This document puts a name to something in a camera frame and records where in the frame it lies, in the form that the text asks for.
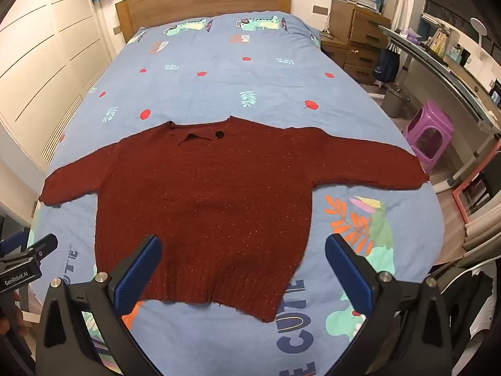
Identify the purple plastic crate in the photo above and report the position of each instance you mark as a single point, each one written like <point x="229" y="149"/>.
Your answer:
<point x="428" y="119"/>

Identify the beige rolled mats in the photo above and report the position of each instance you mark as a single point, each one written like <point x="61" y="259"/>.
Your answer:
<point x="483" y="231"/>

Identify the white desk lamp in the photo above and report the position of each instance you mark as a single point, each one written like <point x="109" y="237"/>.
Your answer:
<point x="479" y="27"/>

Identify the chair with dark garment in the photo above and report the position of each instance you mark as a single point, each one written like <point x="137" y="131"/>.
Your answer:
<point x="469" y="293"/>

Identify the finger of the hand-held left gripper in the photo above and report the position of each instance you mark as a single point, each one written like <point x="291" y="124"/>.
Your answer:
<point x="11" y="243"/>
<point x="44" y="244"/>

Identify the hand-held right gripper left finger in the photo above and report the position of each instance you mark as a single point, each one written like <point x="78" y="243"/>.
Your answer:
<point x="137" y="272"/>

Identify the wooden drawer cabinet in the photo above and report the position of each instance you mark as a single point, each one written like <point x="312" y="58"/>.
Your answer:
<point x="364" y="27"/>

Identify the teal storage box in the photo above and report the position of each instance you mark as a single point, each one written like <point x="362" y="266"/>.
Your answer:
<point x="460" y="56"/>

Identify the grey waste bin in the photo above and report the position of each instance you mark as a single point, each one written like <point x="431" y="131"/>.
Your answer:
<point x="394" y="103"/>

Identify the white vent grille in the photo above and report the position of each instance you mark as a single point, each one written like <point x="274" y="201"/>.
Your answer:
<point x="74" y="113"/>

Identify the wooden headboard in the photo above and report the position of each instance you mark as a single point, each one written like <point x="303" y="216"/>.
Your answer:
<point x="195" y="4"/>

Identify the grey desk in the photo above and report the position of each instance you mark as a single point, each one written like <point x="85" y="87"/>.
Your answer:
<point x="442" y="74"/>

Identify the blue printed bedsheet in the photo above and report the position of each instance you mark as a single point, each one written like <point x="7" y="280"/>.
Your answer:
<point x="235" y="86"/>

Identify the person's left hand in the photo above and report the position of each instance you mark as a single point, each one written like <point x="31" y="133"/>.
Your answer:
<point x="7" y="321"/>

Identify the white panelled wardrobe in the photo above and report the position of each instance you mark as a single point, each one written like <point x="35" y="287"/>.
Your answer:
<point x="43" y="47"/>

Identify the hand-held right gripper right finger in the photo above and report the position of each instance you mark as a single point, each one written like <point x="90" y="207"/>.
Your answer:
<point x="348" y="274"/>

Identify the row of books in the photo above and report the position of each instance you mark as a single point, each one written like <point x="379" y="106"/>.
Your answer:
<point x="438" y="43"/>

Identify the dark blue backpack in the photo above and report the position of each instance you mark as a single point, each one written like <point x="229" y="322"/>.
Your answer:
<point x="385" y="64"/>

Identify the wooden nightstand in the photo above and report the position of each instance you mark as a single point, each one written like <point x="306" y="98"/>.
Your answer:
<point x="352" y="62"/>

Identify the dark red knit sweater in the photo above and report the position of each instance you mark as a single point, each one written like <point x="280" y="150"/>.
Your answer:
<point x="203" y="211"/>

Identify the wall socket plate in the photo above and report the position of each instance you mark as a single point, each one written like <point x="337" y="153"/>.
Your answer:
<point x="320" y="9"/>

